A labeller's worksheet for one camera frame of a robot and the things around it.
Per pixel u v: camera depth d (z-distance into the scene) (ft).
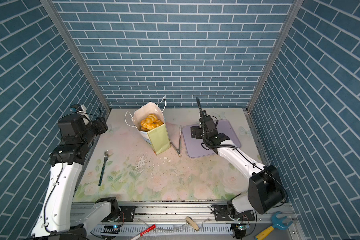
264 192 1.39
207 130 2.06
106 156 3.07
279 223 2.27
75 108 1.83
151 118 2.74
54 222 1.20
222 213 2.42
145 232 2.23
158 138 2.71
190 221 2.32
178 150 3.15
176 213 2.48
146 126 2.72
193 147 3.32
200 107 1.96
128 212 2.42
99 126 1.99
